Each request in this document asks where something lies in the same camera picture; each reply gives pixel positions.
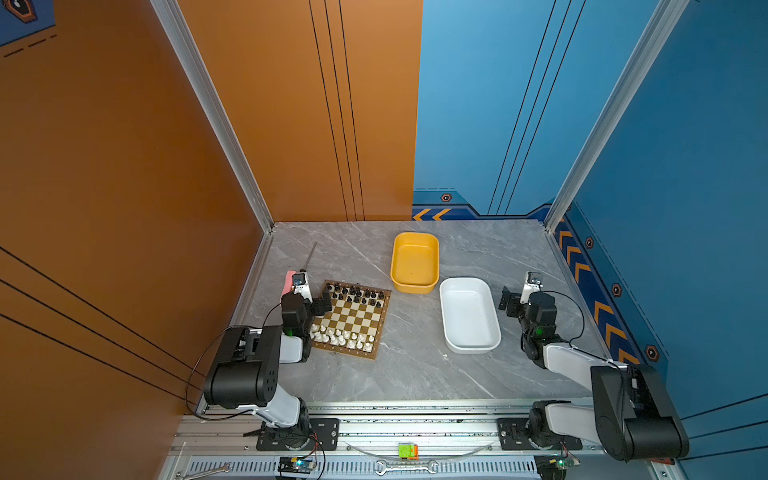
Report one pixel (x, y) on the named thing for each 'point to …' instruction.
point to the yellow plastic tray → (414, 262)
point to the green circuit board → (295, 465)
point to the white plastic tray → (470, 320)
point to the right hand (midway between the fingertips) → (518, 289)
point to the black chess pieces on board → (356, 294)
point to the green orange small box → (408, 451)
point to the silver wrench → (432, 467)
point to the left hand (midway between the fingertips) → (312, 285)
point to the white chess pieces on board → (320, 333)
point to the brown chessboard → (354, 324)
